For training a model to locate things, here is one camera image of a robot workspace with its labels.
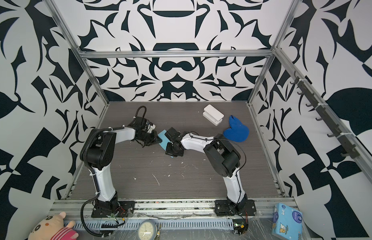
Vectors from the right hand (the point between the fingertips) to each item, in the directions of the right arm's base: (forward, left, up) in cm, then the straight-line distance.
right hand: (168, 153), depth 92 cm
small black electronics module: (-36, -36, -3) cm, 51 cm away
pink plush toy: (-36, +45, +8) cm, 58 cm away
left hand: (+10, +5, +1) cm, 11 cm away
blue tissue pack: (-35, -56, +1) cm, 66 cm away
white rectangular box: (+27, -30, +3) cm, 40 cm away
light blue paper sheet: (0, 0, +16) cm, 16 cm away
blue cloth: (+17, -47, -5) cm, 50 cm away
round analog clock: (-37, +7, +3) cm, 38 cm away
